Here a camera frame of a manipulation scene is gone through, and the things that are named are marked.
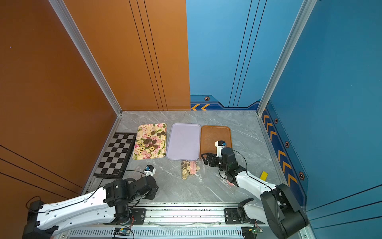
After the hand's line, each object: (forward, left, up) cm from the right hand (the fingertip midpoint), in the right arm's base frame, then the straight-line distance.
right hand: (206, 156), depth 86 cm
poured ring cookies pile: (+12, +37, -6) cm, 39 cm away
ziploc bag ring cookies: (-16, +32, +14) cm, 38 cm away
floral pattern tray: (+25, +46, -7) cm, 53 cm away
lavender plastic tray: (+15, +15, -7) cm, 22 cm away
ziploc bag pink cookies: (-14, -8, +2) cm, 16 cm away
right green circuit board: (-35, -21, -10) cm, 42 cm away
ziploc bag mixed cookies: (-6, +7, -5) cm, 11 cm away
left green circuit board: (-36, +41, -10) cm, 56 cm away
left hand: (-18, +25, -1) cm, 31 cm away
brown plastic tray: (+21, -3, -7) cm, 22 cm away
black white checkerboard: (-2, +56, -5) cm, 56 cm away
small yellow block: (-8, -34, -8) cm, 36 cm away
